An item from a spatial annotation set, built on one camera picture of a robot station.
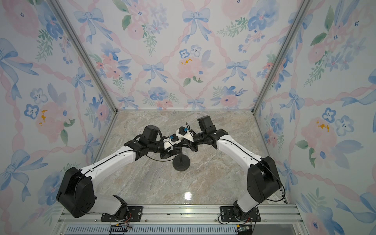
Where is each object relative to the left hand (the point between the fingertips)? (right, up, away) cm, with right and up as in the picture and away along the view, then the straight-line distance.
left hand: (177, 146), depth 81 cm
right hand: (+2, +2, -2) cm, 4 cm away
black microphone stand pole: (+2, -3, -3) cm, 5 cm away
